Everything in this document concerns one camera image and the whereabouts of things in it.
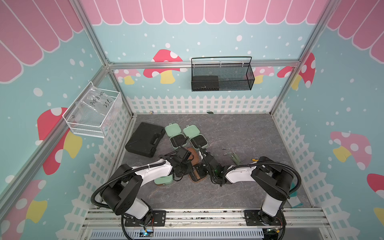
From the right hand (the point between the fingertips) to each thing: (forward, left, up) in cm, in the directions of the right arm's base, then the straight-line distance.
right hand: (199, 166), depth 92 cm
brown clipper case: (-6, +2, +1) cm, 7 cm away
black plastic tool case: (+17, +36, +5) cm, 41 cm away
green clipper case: (+22, +16, +1) cm, 27 cm away
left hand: (-5, +5, +1) cm, 7 cm away
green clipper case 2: (+18, +1, +1) cm, 19 cm away
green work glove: (-19, -51, -1) cm, 54 cm away
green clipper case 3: (-9, +20, +2) cm, 23 cm away
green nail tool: (+5, -24, 0) cm, 24 cm away
